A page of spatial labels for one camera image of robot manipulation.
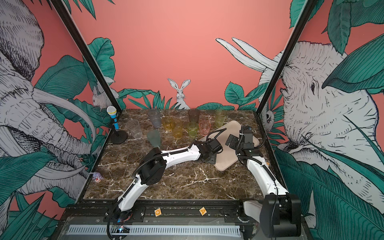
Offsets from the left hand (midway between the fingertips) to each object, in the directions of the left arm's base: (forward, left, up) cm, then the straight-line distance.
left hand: (212, 158), depth 91 cm
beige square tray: (+1, -10, -2) cm, 10 cm away
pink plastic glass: (+26, +3, -1) cm, 26 cm away
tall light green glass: (+34, -10, -1) cm, 36 cm away
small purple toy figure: (-9, +67, -1) cm, 67 cm away
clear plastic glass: (+29, +55, -2) cm, 62 cm away
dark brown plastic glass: (+41, +10, -4) cm, 42 cm away
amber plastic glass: (+30, +30, -2) cm, 43 cm away
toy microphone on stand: (+20, +64, -3) cm, 67 cm away
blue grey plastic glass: (+35, +40, 0) cm, 53 cm away
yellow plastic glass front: (+29, +24, -3) cm, 37 cm away
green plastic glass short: (+25, +12, -1) cm, 27 cm away
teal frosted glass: (+18, +38, -1) cm, 42 cm away
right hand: (+6, -12, +12) cm, 19 cm away
